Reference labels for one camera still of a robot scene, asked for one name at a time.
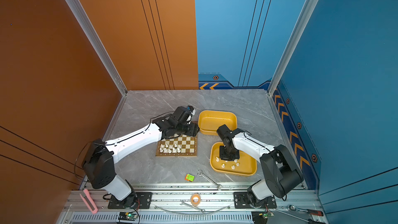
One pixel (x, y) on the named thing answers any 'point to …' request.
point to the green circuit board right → (268, 214)
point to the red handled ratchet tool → (292, 208)
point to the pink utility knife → (88, 200)
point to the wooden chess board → (181, 145)
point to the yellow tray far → (209, 121)
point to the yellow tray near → (245, 165)
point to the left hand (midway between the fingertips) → (196, 127)
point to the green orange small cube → (189, 177)
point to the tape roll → (195, 199)
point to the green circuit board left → (128, 216)
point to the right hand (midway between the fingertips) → (223, 159)
